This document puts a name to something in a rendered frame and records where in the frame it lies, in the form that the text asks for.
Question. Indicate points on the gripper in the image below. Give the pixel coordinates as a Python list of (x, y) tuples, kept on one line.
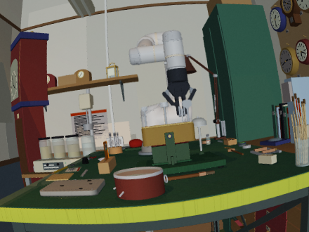
[(177, 77)]

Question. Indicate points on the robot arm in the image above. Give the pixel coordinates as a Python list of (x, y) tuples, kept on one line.
[(172, 48)]

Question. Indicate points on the brass clock movement body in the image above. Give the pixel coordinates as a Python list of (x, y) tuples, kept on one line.
[(168, 134)]

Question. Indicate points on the green movement stand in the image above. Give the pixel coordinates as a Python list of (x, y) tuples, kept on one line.
[(171, 154)]

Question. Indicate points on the orange service tag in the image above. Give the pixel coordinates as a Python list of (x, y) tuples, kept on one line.
[(106, 149)]

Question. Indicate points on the wooden slot block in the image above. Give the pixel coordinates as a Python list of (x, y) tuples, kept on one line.
[(106, 165)]

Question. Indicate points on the blue base stand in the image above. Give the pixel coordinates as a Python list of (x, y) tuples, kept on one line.
[(274, 142)]

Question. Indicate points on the cream block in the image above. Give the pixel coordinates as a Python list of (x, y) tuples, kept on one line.
[(267, 159)]

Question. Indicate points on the tan mantel clock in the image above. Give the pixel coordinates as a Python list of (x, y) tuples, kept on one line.
[(72, 78)]

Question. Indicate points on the tan clock display board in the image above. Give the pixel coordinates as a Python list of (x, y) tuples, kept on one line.
[(289, 38)]

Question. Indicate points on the red mantel clock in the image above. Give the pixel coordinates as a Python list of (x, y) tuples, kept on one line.
[(51, 81)]

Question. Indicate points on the red longcase clock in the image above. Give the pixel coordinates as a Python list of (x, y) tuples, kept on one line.
[(30, 101)]

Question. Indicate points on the grey wing key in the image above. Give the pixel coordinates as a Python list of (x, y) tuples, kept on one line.
[(187, 104)]

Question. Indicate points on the brown desk lamp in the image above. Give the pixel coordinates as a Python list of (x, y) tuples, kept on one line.
[(190, 66)]

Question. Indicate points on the small glass bottle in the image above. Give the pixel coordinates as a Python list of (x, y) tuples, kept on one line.
[(208, 140)]

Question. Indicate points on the red pincushion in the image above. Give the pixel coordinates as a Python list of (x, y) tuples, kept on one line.
[(135, 143)]

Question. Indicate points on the small wooden box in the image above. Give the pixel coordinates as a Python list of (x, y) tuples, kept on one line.
[(229, 141)]

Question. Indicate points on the green cabinet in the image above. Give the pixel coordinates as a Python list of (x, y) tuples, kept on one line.
[(243, 72)]

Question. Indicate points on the white vertical pipe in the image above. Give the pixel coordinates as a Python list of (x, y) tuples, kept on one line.
[(109, 72)]

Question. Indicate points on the small white disc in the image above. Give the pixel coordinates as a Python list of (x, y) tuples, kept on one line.
[(246, 146)]

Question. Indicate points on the round wooden vial dish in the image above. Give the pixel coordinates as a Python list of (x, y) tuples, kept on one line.
[(116, 150)]

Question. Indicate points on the beige junction box on conduit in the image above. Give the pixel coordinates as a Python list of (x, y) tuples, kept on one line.
[(86, 101)]

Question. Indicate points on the red round drum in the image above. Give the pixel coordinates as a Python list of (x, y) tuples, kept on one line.
[(140, 186)]

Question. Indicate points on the grey tray with wooden pieces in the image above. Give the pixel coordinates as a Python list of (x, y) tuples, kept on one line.
[(265, 151)]

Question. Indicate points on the white jar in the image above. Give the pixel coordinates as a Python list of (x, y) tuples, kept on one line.
[(88, 146)]

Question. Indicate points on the row of upright books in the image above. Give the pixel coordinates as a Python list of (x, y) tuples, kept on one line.
[(286, 120)]

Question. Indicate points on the black knob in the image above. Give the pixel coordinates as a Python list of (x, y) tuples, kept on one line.
[(85, 160)]

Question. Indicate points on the light blue box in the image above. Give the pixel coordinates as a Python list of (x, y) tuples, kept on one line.
[(299, 89)]

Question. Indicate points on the glass jar with cream filling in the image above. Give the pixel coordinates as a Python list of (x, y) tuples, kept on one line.
[(45, 149), (58, 149), (72, 147)]

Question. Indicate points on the small grey metal strip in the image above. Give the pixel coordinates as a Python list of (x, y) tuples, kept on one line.
[(84, 173)]

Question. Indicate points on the glass jar with wooden sticks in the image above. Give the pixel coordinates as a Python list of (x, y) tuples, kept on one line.
[(301, 145)]

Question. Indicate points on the grey ceiling light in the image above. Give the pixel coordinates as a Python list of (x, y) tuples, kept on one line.
[(80, 7)]

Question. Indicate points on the grey plate with holes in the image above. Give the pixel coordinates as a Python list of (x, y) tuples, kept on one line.
[(72, 188)]

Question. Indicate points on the beige flat device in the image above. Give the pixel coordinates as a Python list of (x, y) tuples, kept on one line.
[(55, 164)]

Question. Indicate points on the tan cork board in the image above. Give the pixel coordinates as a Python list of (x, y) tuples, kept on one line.
[(59, 176)]

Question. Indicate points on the red drawer unit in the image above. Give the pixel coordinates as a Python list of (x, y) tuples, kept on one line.
[(271, 218)]

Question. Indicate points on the white bell on post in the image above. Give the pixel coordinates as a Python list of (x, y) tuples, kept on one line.
[(199, 122)]

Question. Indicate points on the green base plate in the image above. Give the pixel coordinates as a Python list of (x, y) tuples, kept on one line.
[(205, 164)]

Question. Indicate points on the white wall poster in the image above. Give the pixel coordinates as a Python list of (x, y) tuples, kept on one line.
[(100, 123)]

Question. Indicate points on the wooden wall shelf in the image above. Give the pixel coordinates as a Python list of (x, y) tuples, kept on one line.
[(96, 83)]

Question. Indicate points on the yellow wall clock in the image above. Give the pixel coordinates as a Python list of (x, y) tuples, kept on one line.
[(287, 60)]

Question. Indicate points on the blue wall clock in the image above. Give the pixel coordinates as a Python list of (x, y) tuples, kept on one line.
[(276, 19)]

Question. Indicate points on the red wall clock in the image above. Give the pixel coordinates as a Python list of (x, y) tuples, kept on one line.
[(303, 51)]

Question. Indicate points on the brass wall clock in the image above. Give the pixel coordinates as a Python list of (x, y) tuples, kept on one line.
[(286, 5)]

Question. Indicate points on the white wall clock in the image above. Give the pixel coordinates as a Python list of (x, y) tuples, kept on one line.
[(303, 3)]

